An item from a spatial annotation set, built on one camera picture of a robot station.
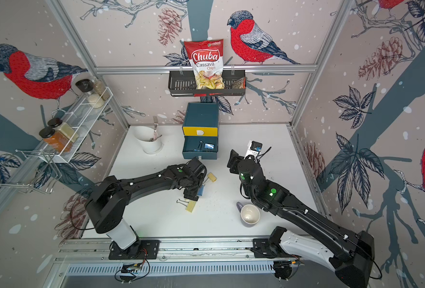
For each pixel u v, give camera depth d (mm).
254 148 589
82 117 816
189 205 837
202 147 996
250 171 495
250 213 815
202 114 951
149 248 730
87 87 781
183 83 951
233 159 622
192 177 701
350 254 389
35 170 612
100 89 856
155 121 1033
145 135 1001
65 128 671
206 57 809
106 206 449
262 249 728
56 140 635
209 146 980
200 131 922
